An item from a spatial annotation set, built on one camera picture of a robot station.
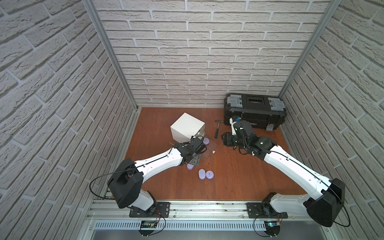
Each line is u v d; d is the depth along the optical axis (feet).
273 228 2.30
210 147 3.12
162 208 2.44
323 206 1.24
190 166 2.80
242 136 1.84
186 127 3.04
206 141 3.20
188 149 2.02
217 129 3.48
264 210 2.09
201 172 2.80
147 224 2.38
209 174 2.74
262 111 3.12
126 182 1.38
